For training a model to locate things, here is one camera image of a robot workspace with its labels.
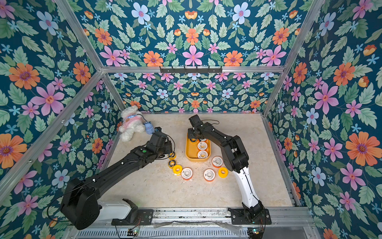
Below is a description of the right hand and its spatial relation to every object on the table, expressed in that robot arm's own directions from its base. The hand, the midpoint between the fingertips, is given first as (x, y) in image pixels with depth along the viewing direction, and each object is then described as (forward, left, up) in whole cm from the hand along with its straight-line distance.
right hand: (193, 133), depth 102 cm
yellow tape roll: (-25, +8, -4) cm, 27 cm away
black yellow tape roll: (-4, 0, -3) cm, 4 cm away
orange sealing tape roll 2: (-15, -7, -2) cm, 16 cm away
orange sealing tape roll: (-8, -7, -2) cm, 11 cm away
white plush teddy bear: (+6, +44, +5) cm, 44 cm away
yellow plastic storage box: (-12, +1, -3) cm, 12 cm away
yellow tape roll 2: (-25, -20, -5) cm, 32 cm away
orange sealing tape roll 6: (-19, -16, -4) cm, 26 cm away
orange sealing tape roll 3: (-6, -6, -2) cm, 9 cm away
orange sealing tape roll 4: (-27, +2, -4) cm, 28 cm away
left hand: (-16, +12, +10) cm, 22 cm away
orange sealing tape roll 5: (-28, -11, -4) cm, 30 cm away
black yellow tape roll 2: (-17, +12, -3) cm, 21 cm away
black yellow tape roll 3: (-21, +12, -4) cm, 25 cm away
